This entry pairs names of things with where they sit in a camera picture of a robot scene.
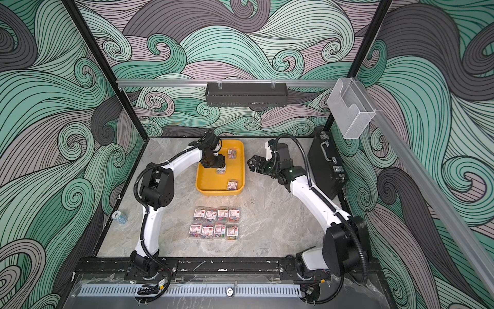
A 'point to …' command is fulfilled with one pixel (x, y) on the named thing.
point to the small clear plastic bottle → (119, 217)
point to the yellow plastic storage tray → (208, 183)
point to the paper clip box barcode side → (220, 170)
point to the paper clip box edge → (232, 233)
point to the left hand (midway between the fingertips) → (220, 162)
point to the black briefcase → (327, 168)
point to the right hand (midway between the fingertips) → (252, 164)
